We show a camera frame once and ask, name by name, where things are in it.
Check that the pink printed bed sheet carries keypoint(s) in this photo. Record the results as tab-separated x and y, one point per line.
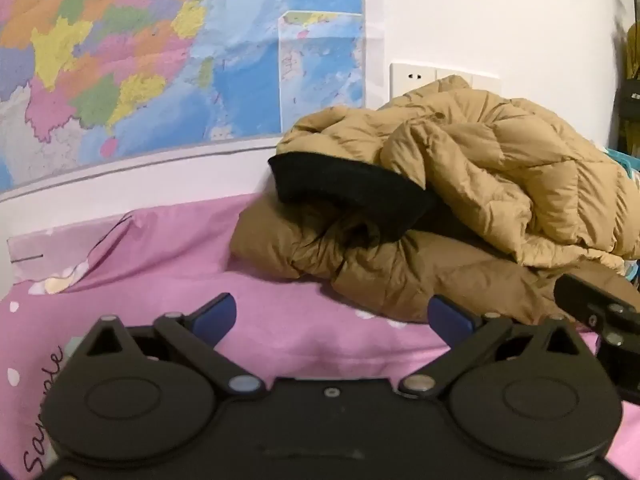
310	310

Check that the white wall socket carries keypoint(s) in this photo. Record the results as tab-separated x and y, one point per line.
486	82
452	75
411	76

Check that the dark hanging bag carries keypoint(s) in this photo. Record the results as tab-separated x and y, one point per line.
629	95

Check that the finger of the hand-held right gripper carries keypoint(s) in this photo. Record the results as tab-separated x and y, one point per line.
582	297

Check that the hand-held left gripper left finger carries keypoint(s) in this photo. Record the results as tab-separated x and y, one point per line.
216	319

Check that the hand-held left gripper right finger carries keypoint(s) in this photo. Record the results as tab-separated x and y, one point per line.
450	322

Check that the colourful wall map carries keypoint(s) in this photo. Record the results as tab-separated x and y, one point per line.
150	50

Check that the tan puffer jacket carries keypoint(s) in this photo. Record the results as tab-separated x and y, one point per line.
450	200

